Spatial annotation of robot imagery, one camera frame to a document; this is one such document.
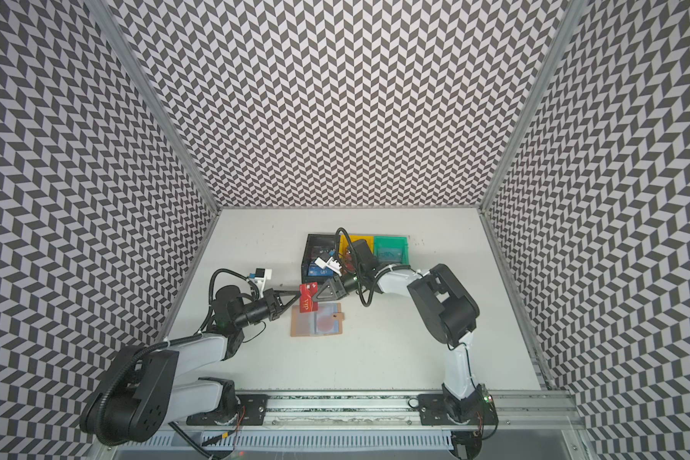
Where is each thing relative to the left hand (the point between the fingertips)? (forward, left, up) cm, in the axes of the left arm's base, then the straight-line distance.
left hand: (301, 297), depth 81 cm
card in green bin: (+21, -28, -9) cm, 36 cm away
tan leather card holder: (-3, -6, -10) cm, 12 cm away
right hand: (-1, -5, -1) cm, 5 cm away
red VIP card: (+1, -2, +1) cm, 2 cm away
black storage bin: (+26, -3, -10) cm, 28 cm away
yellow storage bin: (+10, -13, +13) cm, 21 cm away
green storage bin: (+22, -31, -3) cm, 38 cm away
